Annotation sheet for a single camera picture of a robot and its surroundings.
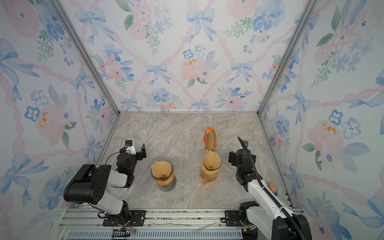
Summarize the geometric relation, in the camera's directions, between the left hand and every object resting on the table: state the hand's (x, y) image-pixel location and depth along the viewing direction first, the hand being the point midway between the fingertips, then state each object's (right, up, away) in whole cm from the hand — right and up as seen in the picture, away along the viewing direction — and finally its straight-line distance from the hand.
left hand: (136, 143), depth 91 cm
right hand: (+62, -5, -4) cm, 63 cm away
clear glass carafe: (+21, -23, -10) cm, 33 cm away
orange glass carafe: (+42, -18, -9) cm, 47 cm away
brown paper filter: (+19, -12, -15) cm, 26 cm away
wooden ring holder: (+21, -18, -15) cm, 31 cm away
